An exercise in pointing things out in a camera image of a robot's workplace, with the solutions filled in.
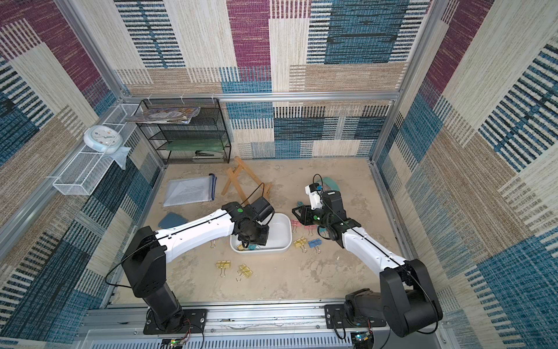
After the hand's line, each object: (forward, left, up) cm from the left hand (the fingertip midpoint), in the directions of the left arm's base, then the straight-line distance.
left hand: (264, 238), depth 84 cm
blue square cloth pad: (+13, +41, -6) cm, 44 cm away
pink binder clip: (+9, -12, -5) cm, 16 cm away
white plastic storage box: (+3, -6, -6) cm, 9 cm away
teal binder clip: (+21, -16, -7) cm, 27 cm away
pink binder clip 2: (+8, -19, -6) cm, 22 cm away
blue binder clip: (+1, -20, -7) cm, 21 cm away
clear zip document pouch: (+29, +38, -7) cm, 48 cm away
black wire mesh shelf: (+50, +31, +7) cm, 60 cm away
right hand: (+10, -12, +6) cm, 17 cm away
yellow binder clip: (+1, -14, -7) cm, 15 cm away
